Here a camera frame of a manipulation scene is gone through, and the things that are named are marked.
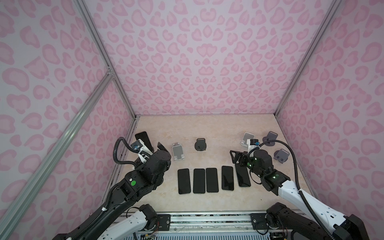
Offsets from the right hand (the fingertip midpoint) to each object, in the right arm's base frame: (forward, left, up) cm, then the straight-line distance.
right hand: (236, 151), depth 80 cm
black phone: (+11, +54, -3) cm, 55 cm away
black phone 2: (-12, +28, -16) cm, 35 cm away
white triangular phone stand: (+17, -11, -9) cm, 22 cm away
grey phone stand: (+18, -27, -10) cm, 34 cm away
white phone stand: (+7, +34, -13) cm, 37 cm away
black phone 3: (-11, +20, -15) cm, 27 cm away
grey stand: (+14, +19, -16) cm, 29 cm away
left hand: (-6, +40, +13) cm, 42 cm away
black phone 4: (-10, +12, -15) cm, 22 cm away
